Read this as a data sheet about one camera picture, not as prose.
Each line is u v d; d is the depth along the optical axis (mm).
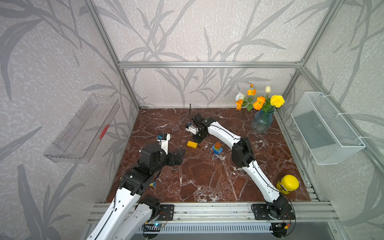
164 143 630
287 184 723
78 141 678
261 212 729
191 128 927
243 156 657
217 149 897
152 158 507
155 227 713
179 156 630
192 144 968
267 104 866
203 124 777
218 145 889
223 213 754
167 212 731
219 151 902
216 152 933
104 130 680
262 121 987
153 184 795
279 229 713
